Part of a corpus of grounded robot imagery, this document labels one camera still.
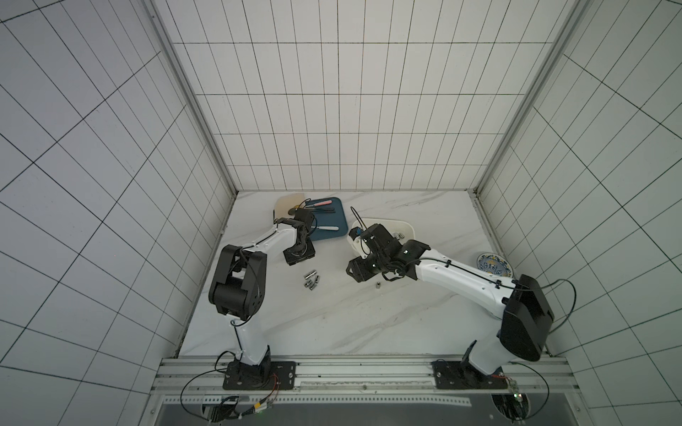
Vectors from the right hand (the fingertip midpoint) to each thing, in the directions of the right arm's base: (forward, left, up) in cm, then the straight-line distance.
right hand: (344, 271), depth 80 cm
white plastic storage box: (+25, -21, -10) cm, 34 cm away
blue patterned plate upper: (+12, -54, -11) cm, 56 cm away
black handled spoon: (+37, +14, -14) cm, 42 cm away
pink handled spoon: (+38, +14, -12) cm, 42 cm away
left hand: (+8, +17, -10) cm, 21 cm away
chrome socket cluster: (0, +13, -12) cm, 17 cm away
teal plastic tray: (+31, +9, -12) cm, 34 cm away
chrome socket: (+23, -20, -13) cm, 33 cm away
